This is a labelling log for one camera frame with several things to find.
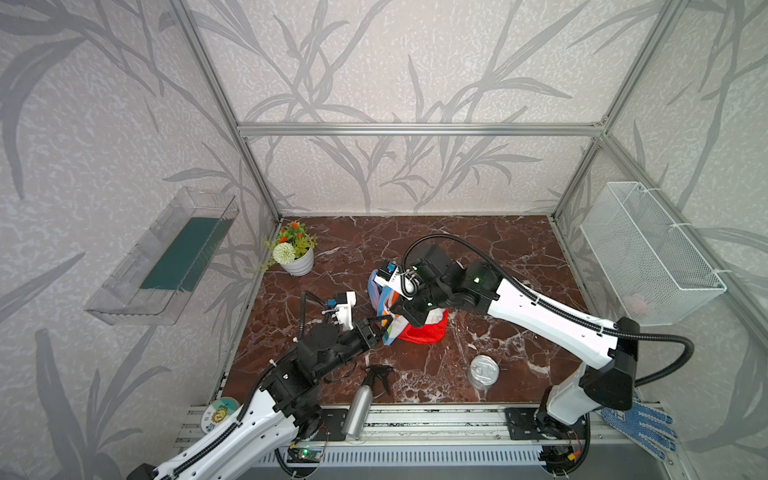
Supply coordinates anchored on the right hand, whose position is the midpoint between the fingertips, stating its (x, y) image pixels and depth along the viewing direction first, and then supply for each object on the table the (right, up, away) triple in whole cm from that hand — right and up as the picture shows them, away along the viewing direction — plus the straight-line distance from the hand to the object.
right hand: (393, 297), depth 70 cm
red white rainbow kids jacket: (+1, -7, 0) cm, 7 cm away
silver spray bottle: (-9, -28, +4) cm, 29 cm away
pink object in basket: (+59, -2, +2) cm, 60 cm away
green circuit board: (-22, -38, +1) cm, 44 cm away
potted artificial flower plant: (-31, +11, +18) cm, 37 cm away
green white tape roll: (-41, -26, -2) cm, 48 cm away
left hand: (+1, -4, -1) cm, 4 cm away
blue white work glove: (+63, -33, +3) cm, 71 cm away
